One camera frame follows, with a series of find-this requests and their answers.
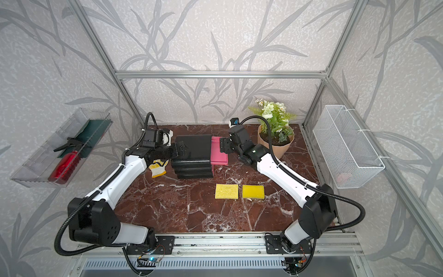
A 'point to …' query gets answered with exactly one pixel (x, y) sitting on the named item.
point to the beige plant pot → (281, 141)
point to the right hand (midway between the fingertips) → (227, 138)
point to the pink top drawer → (217, 157)
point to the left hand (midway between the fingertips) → (183, 150)
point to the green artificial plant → (279, 120)
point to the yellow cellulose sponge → (224, 191)
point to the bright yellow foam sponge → (256, 191)
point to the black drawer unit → (199, 165)
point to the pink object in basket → (342, 178)
